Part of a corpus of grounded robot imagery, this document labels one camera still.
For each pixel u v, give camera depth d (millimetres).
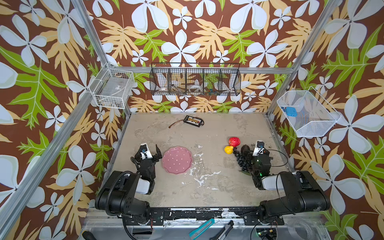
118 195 446
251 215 749
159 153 821
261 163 686
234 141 965
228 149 950
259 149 759
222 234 690
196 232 695
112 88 865
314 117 783
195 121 1138
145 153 738
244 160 899
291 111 862
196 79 982
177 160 935
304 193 448
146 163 687
